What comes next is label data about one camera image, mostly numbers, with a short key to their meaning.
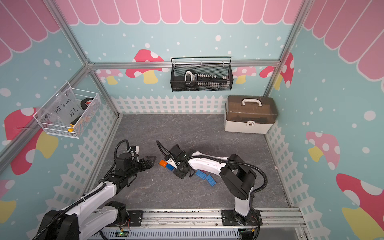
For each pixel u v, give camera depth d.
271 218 0.76
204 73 0.92
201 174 0.87
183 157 0.64
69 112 0.70
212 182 0.85
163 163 0.92
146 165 0.77
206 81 0.89
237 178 0.46
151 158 0.83
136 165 0.75
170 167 0.89
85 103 0.79
